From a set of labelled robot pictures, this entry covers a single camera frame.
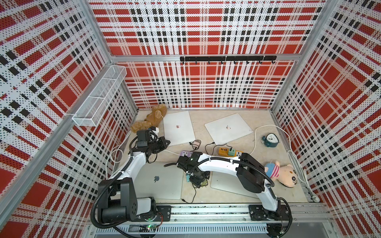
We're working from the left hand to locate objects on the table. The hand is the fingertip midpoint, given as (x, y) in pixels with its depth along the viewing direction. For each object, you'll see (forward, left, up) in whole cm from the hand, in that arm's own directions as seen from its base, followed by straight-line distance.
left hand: (172, 141), depth 88 cm
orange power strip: (-2, -32, -10) cm, 34 cm away
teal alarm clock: (+6, -65, -9) cm, 66 cm away
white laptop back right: (+21, -38, -16) cm, 46 cm away
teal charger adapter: (-18, -10, -10) cm, 23 cm away
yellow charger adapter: (-24, -19, -1) cm, 30 cm away
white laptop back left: (+19, 0, -12) cm, 22 cm away
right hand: (-19, -19, -10) cm, 29 cm away
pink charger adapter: (+6, -14, -12) cm, 19 cm away
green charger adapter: (-5, -36, -6) cm, 37 cm away
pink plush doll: (-19, -63, -4) cm, 66 cm away
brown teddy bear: (+19, +17, -2) cm, 26 cm away
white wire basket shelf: (+15, +50, +10) cm, 54 cm away
